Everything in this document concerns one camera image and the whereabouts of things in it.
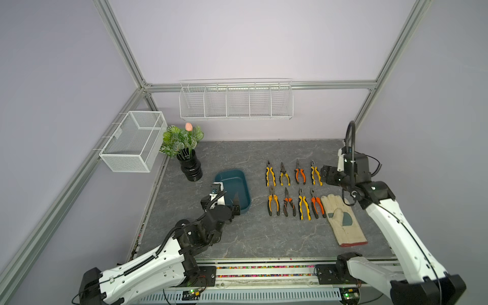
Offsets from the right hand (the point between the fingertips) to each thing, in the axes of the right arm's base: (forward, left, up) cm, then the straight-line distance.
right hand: (331, 169), depth 77 cm
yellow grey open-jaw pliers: (-3, +24, -24) cm, 34 cm away
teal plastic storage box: (+10, +42, -24) cm, 49 cm away
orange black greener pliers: (+14, +8, -24) cm, 29 cm away
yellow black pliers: (+16, +24, -23) cm, 37 cm away
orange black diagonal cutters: (-2, +1, -23) cm, 23 cm away
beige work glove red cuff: (-13, -9, -23) cm, 28 cm away
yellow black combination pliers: (-2, +8, -23) cm, 25 cm away
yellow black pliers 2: (+16, +15, -24) cm, 32 cm away
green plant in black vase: (+16, +65, 0) cm, 67 cm away
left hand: (-9, +43, -4) cm, 44 cm away
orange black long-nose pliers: (-2, +15, -23) cm, 27 cm away
